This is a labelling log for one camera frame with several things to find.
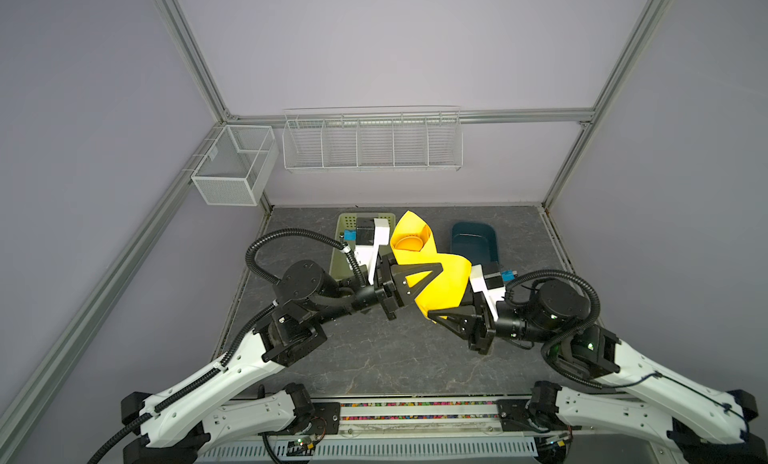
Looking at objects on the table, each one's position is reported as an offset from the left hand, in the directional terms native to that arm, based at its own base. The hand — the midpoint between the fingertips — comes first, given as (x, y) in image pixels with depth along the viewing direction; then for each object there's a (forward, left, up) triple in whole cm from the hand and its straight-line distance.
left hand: (439, 275), depth 45 cm
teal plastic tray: (+42, -26, -49) cm, 69 cm away
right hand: (-3, +1, -9) cm, 9 cm away
